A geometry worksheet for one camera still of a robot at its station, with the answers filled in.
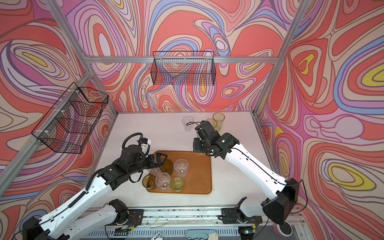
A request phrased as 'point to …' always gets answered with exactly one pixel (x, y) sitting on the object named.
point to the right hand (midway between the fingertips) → (198, 149)
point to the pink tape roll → (283, 230)
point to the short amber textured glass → (148, 181)
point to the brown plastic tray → (198, 178)
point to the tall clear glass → (181, 166)
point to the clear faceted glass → (155, 171)
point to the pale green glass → (177, 183)
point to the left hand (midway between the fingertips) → (163, 156)
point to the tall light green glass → (219, 117)
